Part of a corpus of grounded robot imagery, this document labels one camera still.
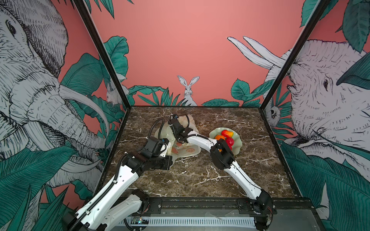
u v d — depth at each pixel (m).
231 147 0.93
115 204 0.54
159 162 0.66
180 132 0.81
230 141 0.95
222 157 0.66
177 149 0.93
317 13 0.71
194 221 0.70
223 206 0.75
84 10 0.70
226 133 0.97
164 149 0.61
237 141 0.95
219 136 0.98
